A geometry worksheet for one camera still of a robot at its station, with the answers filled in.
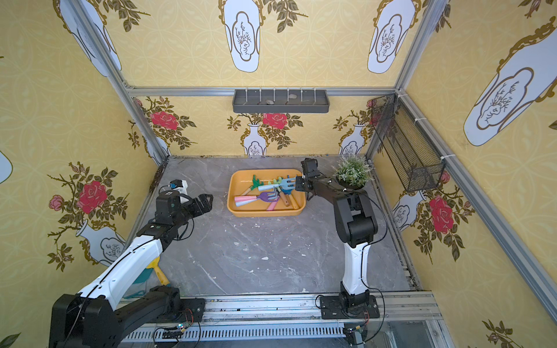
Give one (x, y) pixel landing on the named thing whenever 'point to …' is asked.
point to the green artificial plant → (352, 169)
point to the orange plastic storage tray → (241, 179)
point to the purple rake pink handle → (264, 197)
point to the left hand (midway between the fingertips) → (206, 198)
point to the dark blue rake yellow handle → (289, 192)
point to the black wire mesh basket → (415, 160)
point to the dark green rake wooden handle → (256, 183)
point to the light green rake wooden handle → (273, 181)
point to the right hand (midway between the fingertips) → (300, 182)
